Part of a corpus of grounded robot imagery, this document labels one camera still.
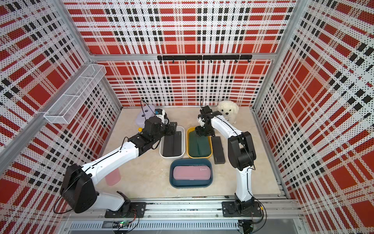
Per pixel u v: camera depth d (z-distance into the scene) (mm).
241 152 530
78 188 408
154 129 606
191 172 848
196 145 917
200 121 902
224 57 883
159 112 707
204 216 727
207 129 811
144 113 1043
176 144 958
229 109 960
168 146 938
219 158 914
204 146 896
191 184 794
